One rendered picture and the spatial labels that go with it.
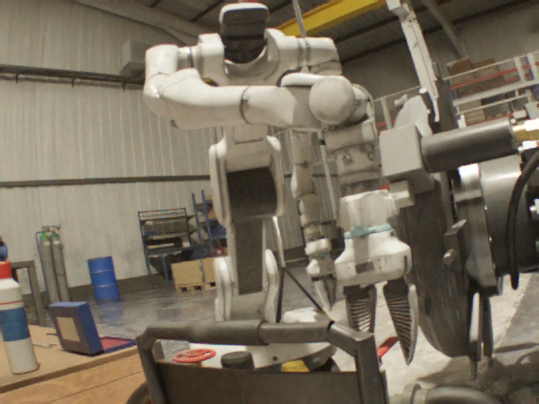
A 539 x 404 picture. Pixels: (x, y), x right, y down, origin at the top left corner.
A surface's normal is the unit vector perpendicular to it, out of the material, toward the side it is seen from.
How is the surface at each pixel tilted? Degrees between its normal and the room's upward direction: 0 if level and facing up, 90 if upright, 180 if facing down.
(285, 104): 90
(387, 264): 90
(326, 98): 91
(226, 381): 90
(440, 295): 109
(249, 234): 133
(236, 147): 142
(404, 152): 67
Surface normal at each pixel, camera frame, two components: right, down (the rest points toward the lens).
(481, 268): -0.39, 0.50
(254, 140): 0.29, 0.66
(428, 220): -0.57, -0.06
